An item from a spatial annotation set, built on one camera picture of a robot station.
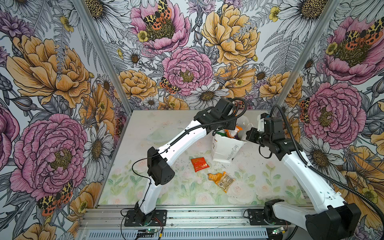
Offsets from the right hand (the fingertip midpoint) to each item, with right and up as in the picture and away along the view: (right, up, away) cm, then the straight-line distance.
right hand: (246, 137), depth 78 cm
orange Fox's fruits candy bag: (-7, +2, +1) cm, 7 cm away
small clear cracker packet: (-9, -26, +6) cm, 28 cm away
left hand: (-7, +6, -1) cm, 9 cm away
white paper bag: (-11, -6, +1) cm, 13 cm away
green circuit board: (-46, -43, -7) cm, 64 cm away
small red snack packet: (-24, -17, +13) cm, 32 cm away
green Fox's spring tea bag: (-11, +1, +9) cm, 14 cm away
